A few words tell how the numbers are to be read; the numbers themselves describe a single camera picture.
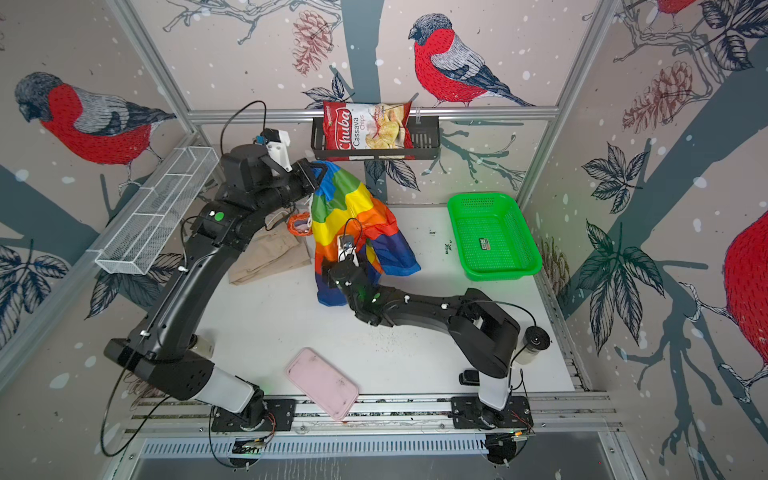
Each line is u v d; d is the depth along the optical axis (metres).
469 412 0.73
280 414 0.73
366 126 0.87
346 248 0.68
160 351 0.40
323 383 0.76
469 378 0.77
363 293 0.63
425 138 0.95
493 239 1.10
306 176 0.55
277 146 0.57
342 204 0.71
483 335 0.46
